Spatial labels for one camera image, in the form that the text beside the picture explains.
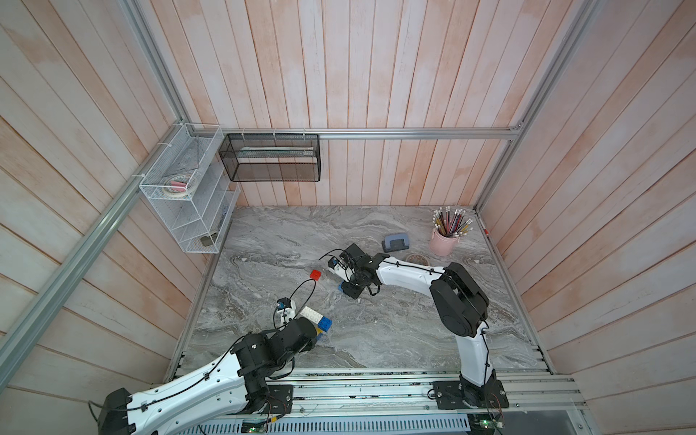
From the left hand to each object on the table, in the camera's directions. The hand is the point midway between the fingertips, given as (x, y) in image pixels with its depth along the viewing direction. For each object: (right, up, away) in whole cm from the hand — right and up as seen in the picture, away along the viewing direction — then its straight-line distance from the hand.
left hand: (308, 334), depth 78 cm
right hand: (+12, +11, +17) cm, 24 cm away
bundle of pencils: (+52, +33, +23) cm, 65 cm away
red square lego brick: (0, +15, +20) cm, 25 cm away
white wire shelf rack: (-32, +33, -1) cm, 46 cm away
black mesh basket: (-19, +60, +25) cm, 68 cm away
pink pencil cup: (+49, +25, +25) cm, 60 cm away
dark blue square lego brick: (+5, +4, -2) cm, 7 cm away
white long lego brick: (+1, +6, 0) cm, 6 cm away
